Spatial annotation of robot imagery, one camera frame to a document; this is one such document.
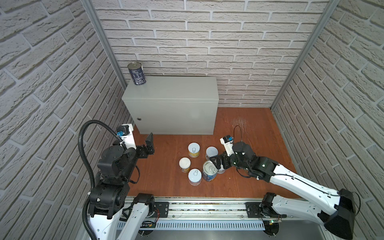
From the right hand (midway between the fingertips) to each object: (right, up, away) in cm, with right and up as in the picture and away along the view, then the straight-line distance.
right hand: (217, 155), depth 74 cm
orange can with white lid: (-17, -7, +9) cm, 21 cm away
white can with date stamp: (+4, -12, +11) cm, 16 cm away
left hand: (-33, +13, -15) cm, 38 cm away
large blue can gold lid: (-4, -9, +2) cm, 9 cm away
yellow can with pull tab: (-12, 0, +16) cm, 20 cm away
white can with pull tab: (-12, -13, +6) cm, 19 cm away
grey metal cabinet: (-24, +29, +33) cm, 50 cm away
